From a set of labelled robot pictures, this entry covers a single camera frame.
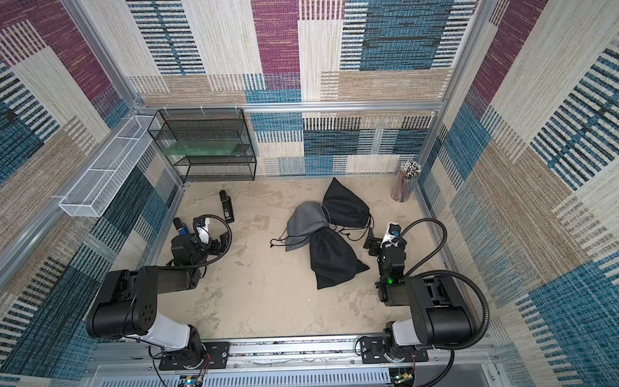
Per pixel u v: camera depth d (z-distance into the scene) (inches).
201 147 37.8
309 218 39.2
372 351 28.7
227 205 42.7
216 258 28.7
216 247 33.2
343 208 39.8
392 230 29.8
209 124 39.5
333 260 33.6
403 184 40.7
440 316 17.2
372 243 32.0
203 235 32.4
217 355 28.8
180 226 38.5
